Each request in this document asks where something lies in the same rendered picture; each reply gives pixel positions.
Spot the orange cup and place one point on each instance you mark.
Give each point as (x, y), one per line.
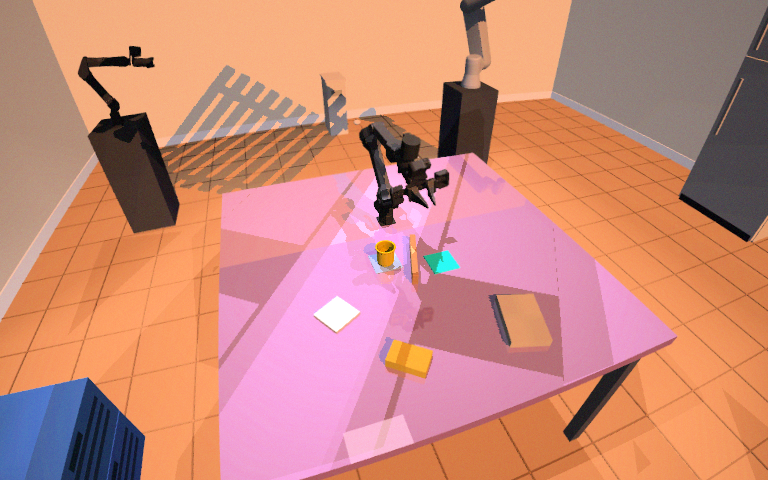
(385, 252)

